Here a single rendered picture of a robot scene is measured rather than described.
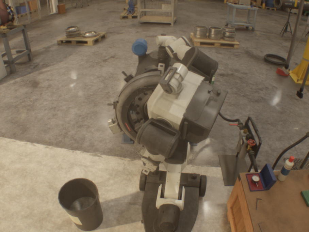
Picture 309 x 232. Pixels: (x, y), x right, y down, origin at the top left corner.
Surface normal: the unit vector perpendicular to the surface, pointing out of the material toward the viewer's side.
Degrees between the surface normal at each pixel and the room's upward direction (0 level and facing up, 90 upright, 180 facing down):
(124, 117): 90
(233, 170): 0
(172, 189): 35
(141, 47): 90
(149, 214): 0
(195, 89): 30
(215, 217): 0
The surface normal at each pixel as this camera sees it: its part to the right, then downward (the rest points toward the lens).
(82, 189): 0.19, 0.53
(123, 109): -0.04, 0.58
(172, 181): -0.11, -0.10
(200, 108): -0.07, -0.41
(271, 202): 0.00, -0.81
